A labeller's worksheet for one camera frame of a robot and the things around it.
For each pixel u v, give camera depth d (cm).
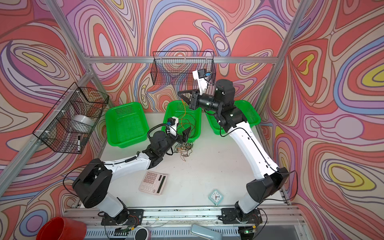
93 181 45
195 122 114
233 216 73
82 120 73
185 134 72
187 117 114
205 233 67
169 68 83
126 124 112
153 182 83
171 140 67
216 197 78
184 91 58
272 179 40
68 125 75
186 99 60
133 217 73
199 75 52
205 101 54
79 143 72
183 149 93
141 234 66
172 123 67
